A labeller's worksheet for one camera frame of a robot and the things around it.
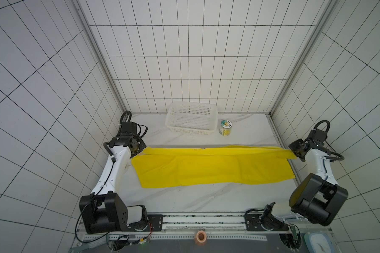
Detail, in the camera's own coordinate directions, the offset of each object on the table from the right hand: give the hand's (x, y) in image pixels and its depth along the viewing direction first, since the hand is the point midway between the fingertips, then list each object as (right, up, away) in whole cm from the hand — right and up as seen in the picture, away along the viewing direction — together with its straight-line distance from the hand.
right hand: (297, 145), depth 84 cm
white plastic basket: (-57, +16, +34) cm, 69 cm away
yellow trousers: (-68, -14, +9) cm, 70 cm away
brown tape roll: (-54, -34, -23) cm, 68 cm away
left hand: (-86, -3, -2) cm, 86 cm away
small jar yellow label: (-36, +9, +17) cm, 41 cm away
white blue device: (-3, -40, -18) cm, 44 cm away
